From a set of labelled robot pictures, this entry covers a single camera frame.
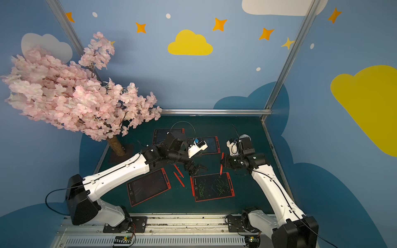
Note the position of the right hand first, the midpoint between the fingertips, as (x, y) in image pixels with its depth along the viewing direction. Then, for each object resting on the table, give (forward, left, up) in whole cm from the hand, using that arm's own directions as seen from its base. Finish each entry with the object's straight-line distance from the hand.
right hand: (224, 160), depth 79 cm
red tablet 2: (-11, +42, -16) cm, 46 cm away
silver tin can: (+26, -17, -14) cm, 34 cm away
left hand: (-4, +10, +8) cm, 13 cm away
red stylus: (+1, +1, +1) cm, 2 cm away
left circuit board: (-36, +47, -18) cm, 62 cm away
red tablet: (+27, +44, -16) cm, 54 cm away
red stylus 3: (-6, +25, -16) cm, 30 cm away
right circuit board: (-32, -15, -19) cm, 40 cm away
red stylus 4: (-9, +17, -17) cm, 25 cm away
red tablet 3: (-9, +5, -16) cm, 19 cm away
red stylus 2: (0, +26, -17) cm, 31 cm away
